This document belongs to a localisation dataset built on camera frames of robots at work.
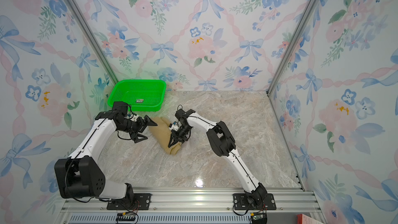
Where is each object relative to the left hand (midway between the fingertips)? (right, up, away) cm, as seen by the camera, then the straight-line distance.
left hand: (154, 129), depth 81 cm
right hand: (+7, -11, +10) cm, 17 cm away
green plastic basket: (-23, +21, +36) cm, 48 cm away
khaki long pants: (+1, -3, +9) cm, 9 cm away
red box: (+68, -37, -14) cm, 79 cm away
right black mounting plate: (+43, -33, -8) cm, 55 cm away
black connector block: (-11, -40, -8) cm, 42 cm away
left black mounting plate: (-6, -33, -8) cm, 35 cm away
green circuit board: (+53, -41, -8) cm, 67 cm away
